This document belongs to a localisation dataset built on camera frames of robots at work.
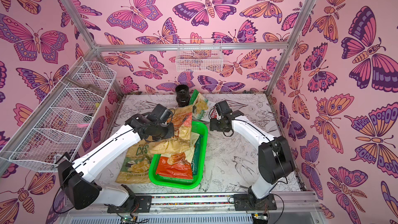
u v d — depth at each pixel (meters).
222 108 0.70
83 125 0.73
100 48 0.93
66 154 0.64
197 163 0.84
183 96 1.02
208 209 0.73
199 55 0.95
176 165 0.81
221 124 0.76
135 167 0.85
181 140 0.76
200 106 1.10
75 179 0.39
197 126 0.93
